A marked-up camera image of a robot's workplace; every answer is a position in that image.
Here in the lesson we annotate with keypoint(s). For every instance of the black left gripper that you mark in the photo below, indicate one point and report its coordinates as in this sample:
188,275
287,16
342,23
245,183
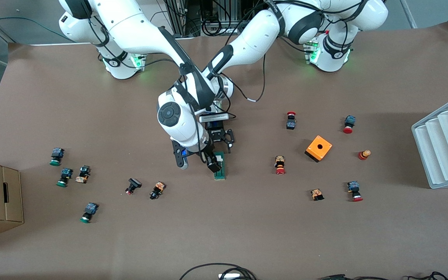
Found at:
217,134

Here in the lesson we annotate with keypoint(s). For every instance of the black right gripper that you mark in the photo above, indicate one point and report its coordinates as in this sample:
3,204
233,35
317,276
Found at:
207,156

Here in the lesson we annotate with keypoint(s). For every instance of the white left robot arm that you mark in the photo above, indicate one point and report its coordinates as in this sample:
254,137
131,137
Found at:
259,35

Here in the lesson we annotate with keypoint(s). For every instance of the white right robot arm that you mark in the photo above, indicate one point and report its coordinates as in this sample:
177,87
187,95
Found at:
130,27

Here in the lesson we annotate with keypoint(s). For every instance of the red yellow emergency stop button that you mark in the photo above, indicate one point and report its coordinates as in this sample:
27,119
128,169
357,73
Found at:
280,161

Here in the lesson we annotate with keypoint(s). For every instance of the red button black base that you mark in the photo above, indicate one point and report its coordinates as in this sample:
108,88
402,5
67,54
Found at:
291,124

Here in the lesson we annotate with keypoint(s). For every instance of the black square push button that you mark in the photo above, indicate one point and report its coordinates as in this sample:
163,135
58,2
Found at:
134,182

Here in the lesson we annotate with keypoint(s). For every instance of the orange push button box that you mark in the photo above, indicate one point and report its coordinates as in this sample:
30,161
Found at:
319,153

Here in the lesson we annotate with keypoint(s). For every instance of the small orange contact block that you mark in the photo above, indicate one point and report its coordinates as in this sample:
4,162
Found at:
317,193

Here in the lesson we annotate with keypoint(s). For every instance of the red mushroom button blue base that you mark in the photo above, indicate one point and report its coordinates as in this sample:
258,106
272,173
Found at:
353,186
350,120

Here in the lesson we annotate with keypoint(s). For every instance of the aluminium equipment rack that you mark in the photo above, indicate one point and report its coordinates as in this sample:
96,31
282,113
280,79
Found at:
193,15

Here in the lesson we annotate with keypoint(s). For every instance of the green push button blue base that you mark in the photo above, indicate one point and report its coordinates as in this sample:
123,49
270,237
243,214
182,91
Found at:
91,209
65,173
57,153

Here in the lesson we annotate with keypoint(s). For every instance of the red yellow button head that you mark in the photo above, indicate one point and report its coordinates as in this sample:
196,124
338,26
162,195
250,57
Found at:
363,155

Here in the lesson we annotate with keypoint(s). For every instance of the white grey slotted tray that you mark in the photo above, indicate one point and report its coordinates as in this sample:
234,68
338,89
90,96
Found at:
445,155

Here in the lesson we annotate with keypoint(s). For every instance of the black orange selector switch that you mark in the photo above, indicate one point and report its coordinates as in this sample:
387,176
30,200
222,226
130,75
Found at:
158,188

